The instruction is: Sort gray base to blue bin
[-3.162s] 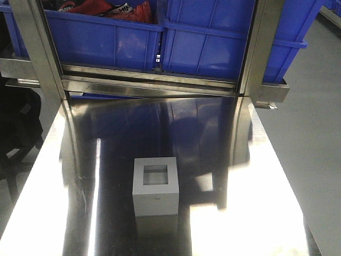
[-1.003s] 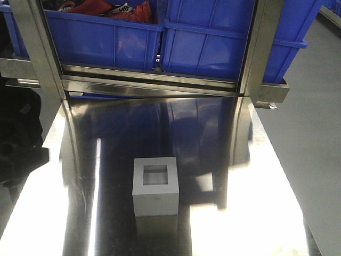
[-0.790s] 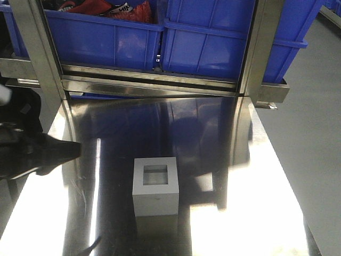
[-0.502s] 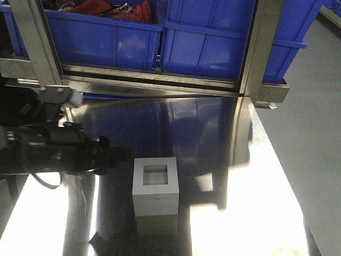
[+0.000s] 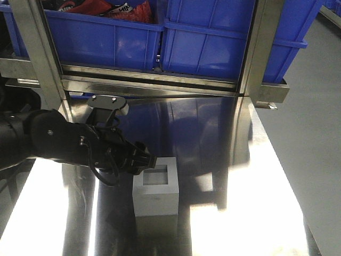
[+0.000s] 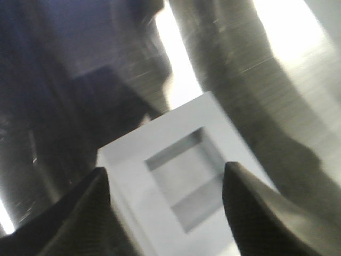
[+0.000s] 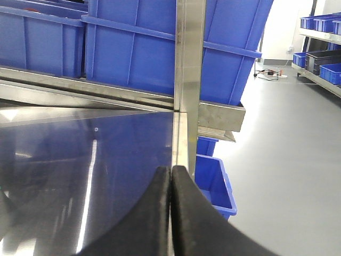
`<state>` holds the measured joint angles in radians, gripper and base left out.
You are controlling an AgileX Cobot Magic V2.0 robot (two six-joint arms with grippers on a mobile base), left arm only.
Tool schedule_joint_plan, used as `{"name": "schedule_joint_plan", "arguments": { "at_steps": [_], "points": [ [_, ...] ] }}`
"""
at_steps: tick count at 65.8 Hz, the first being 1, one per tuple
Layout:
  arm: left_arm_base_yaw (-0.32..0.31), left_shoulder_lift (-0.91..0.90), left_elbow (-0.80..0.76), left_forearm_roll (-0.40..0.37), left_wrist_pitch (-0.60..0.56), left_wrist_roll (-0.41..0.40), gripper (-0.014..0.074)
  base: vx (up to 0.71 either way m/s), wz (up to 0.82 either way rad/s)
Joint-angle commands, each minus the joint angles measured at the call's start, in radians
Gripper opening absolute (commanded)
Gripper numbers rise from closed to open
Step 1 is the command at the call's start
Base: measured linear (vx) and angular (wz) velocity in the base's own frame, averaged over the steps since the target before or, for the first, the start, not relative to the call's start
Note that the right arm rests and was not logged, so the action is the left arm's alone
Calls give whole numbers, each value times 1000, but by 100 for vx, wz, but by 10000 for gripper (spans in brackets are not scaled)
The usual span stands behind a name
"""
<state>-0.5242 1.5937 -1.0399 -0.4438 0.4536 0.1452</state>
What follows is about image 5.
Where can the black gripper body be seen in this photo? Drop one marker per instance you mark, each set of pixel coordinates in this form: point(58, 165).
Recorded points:
point(120, 152)

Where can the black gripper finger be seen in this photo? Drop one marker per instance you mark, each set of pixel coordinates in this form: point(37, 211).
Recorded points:
point(150, 161)
point(139, 169)

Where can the grey block with square hole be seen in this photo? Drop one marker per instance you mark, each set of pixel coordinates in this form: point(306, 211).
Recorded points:
point(155, 202)

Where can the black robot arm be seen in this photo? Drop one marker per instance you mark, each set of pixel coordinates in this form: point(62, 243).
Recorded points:
point(48, 138)

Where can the blue plastic bin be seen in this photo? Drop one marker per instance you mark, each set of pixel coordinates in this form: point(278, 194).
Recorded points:
point(14, 40)
point(88, 45)
point(186, 50)

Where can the steel rack on castors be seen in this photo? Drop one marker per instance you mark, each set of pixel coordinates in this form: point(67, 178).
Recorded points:
point(42, 53)

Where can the red mesh pouch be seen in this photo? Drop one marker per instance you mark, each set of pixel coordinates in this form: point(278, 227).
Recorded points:
point(139, 13)

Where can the red and black shoe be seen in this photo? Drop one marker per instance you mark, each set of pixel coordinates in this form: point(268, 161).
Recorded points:
point(93, 6)

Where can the steel table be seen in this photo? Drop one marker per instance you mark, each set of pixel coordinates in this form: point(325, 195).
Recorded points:
point(333, 14)

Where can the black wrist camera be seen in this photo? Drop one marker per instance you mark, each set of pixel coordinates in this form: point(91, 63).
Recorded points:
point(106, 102)

